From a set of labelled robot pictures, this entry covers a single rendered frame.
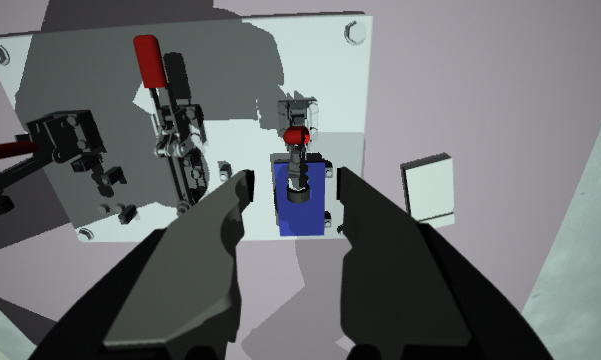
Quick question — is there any toggle clamp with red handle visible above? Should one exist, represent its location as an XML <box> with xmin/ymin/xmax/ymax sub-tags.
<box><xmin>133</xmin><ymin>35</ymin><xmax>207</xmax><ymax>217</ymax></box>

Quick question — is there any blue flat blank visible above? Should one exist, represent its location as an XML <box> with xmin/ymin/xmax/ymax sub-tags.
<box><xmin>274</xmin><ymin>158</ymin><xmax>325</xmax><ymax>236</ymax></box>

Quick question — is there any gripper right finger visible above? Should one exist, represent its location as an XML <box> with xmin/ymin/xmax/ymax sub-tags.
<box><xmin>336</xmin><ymin>167</ymin><xmax>554</xmax><ymax>360</ymax></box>

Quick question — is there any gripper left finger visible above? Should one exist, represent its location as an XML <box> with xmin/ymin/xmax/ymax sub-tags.
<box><xmin>28</xmin><ymin>169</ymin><xmax>255</xmax><ymax>360</ymax></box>

